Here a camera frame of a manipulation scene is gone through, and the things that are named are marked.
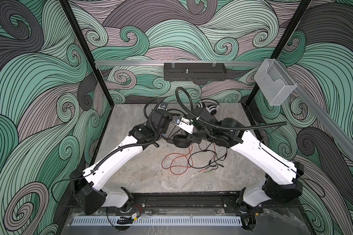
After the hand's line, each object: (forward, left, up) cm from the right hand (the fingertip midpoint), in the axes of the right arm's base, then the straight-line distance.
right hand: (190, 125), depth 66 cm
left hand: (+8, +15, -4) cm, 17 cm away
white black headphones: (+34, -21, -26) cm, 47 cm away
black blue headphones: (-4, +4, -8) cm, 10 cm away
